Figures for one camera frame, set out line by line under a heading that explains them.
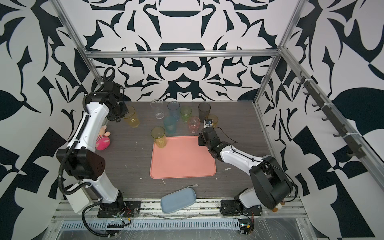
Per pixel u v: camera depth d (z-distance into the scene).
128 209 0.73
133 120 0.91
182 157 0.92
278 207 0.73
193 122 1.04
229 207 0.74
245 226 0.71
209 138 0.68
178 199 0.75
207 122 0.78
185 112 1.10
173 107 1.00
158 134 0.91
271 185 0.43
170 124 1.03
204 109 1.00
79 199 0.73
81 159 0.45
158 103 1.04
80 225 0.65
